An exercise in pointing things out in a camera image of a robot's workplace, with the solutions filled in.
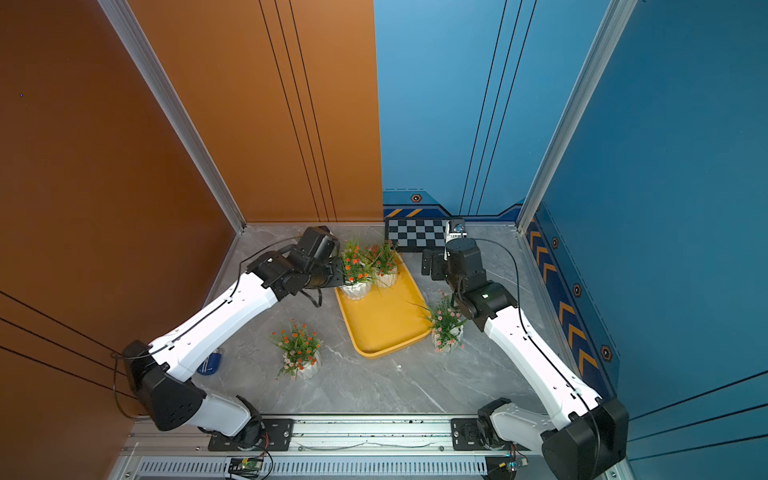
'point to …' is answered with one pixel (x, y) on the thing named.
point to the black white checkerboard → (416, 234)
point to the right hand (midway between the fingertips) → (443, 250)
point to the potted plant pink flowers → (447, 324)
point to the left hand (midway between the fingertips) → (346, 268)
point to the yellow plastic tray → (388, 319)
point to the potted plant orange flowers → (356, 284)
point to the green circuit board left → (248, 467)
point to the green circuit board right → (501, 468)
